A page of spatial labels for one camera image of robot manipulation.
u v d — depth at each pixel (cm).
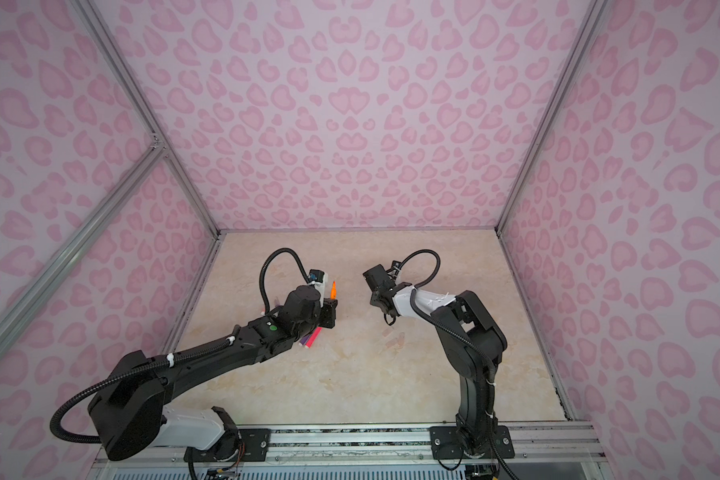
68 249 64
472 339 51
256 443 73
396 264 87
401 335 93
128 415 41
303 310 63
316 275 73
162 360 45
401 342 91
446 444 73
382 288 76
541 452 73
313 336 90
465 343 46
